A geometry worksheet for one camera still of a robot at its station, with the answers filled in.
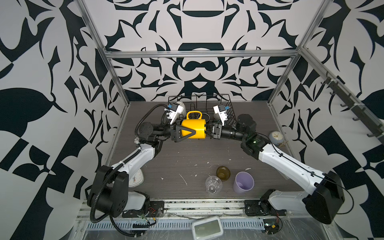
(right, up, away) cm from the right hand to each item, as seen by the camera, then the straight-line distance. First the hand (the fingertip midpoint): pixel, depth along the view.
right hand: (200, 129), depth 64 cm
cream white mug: (-9, +7, +38) cm, 40 cm away
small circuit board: (+34, -46, +7) cm, 57 cm away
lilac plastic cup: (+23, -28, +14) cm, 39 cm away
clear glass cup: (+8, -31, +18) cm, 37 cm away
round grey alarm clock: (+50, -8, +32) cm, 60 cm away
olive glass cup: (+14, -26, +20) cm, 35 cm away
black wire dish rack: (+6, +15, +50) cm, 53 cm away
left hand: (-1, 0, -4) cm, 4 cm away
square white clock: (-33, -28, +17) cm, 47 cm away
